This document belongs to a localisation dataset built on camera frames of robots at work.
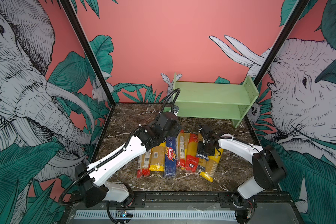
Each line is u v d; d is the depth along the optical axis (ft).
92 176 1.28
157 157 2.77
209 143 2.13
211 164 2.76
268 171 1.47
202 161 2.76
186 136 3.22
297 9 2.30
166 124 1.64
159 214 2.30
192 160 2.72
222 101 3.50
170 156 2.75
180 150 2.89
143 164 2.75
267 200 2.51
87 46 2.75
